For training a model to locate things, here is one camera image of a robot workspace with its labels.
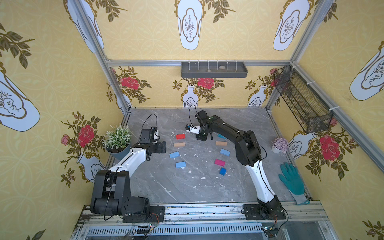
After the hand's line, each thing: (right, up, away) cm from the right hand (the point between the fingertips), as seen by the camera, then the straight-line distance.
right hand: (198, 136), depth 102 cm
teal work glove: (+53, -24, -18) cm, 61 cm away
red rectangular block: (-13, -1, +3) cm, 13 cm away
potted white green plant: (-45, -2, -21) cm, 49 cm away
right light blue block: (+16, -9, -8) cm, 20 cm away
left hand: (-25, -4, -10) cm, 27 cm away
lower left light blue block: (-11, -16, -11) cm, 23 cm away
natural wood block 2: (+15, -5, -1) cm, 16 cm away
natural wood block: (-13, -6, -1) cm, 14 cm away
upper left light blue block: (-16, -11, -8) cm, 21 cm away
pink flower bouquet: (+48, -3, -14) cm, 50 cm away
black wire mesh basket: (+61, +22, -12) cm, 66 cm away
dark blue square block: (+14, -19, -14) cm, 28 cm away
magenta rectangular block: (+13, -15, -10) cm, 22 cm away
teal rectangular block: (+10, +3, -30) cm, 32 cm away
